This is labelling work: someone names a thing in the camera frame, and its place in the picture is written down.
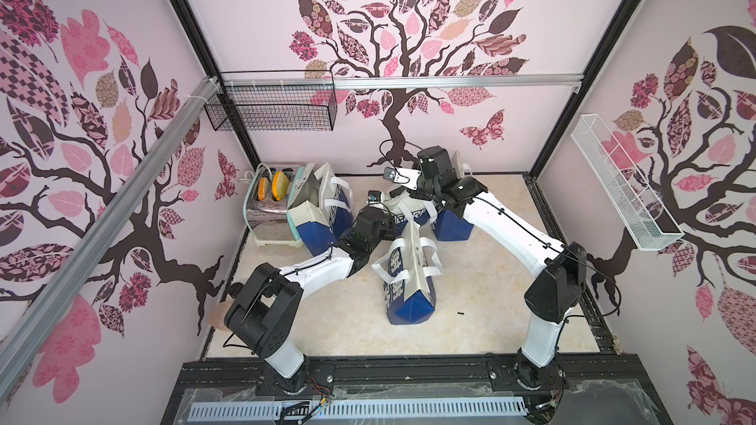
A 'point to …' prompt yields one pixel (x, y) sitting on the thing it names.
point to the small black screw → (460, 313)
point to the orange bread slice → (263, 188)
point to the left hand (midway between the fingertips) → (388, 220)
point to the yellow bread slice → (280, 186)
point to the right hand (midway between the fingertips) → (418, 168)
